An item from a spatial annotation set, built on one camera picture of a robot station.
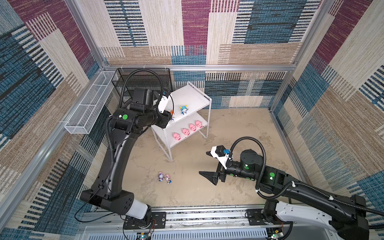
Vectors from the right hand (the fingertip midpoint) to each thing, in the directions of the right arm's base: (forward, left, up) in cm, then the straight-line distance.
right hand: (205, 164), depth 63 cm
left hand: (+20, +16, +12) cm, 28 cm away
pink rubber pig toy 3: (+27, +5, -9) cm, 29 cm away
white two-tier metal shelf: (+28, +5, +6) cm, 29 cm away
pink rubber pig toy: (+21, +14, -8) cm, 26 cm away
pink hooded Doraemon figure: (+4, +20, -25) cm, 32 cm away
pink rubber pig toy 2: (+24, +9, -8) cm, 27 cm away
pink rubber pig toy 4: (+30, +1, -9) cm, 31 cm away
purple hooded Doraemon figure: (+5, +24, -24) cm, 34 cm away
